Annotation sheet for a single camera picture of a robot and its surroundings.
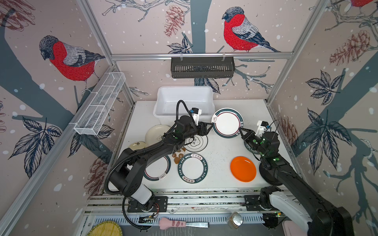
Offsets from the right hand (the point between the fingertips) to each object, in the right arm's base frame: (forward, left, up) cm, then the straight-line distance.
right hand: (237, 129), depth 78 cm
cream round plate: (+10, +53, -19) cm, 57 cm away
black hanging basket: (+48, +19, +9) cm, 52 cm away
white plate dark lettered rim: (-14, +25, -21) cm, 36 cm away
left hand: (+1, +15, +2) cm, 15 cm away
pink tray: (-40, -21, -19) cm, 49 cm away
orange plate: (-14, -5, -21) cm, 25 cm away
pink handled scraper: (-42, +36, -17) cm, 57 cm away
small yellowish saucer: (-1, +62, -18) cm, 65 cm away
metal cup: (-39, +5, -10) cm, 41 cm away
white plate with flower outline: (+1, +21, -20) cm, 29 cm away
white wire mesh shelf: (+1, +74, +13) cm, 75 cm away
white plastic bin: (+39, +49, -12) cm, 64 cm away
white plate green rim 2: (-16, +45, -20) cm, 52 cm away
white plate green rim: (+5, +5, 0) cm, 7 cm away
